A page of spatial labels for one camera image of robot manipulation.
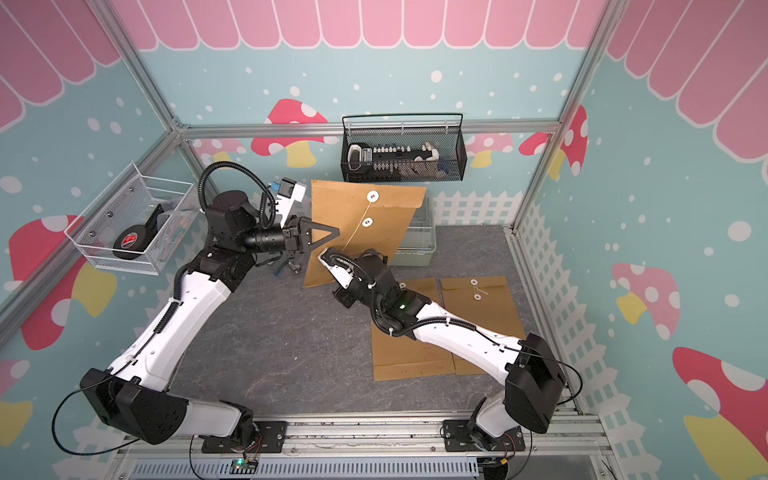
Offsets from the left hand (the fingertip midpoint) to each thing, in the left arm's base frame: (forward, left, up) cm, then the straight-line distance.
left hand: (337, 239), depth 61 cm
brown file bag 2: (+11, -43, -43) cm, 62 cm away
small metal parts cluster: (+22, +24, -40) cm, 52 cm away
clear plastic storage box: (+23, -20, -26) cm, 40 cm away
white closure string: (+12, -40, -40) cm, 58 cm away
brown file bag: (-9, -15, -41) cm, 45 cm away
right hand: (+2, +3, -13) cm, 14 cm away
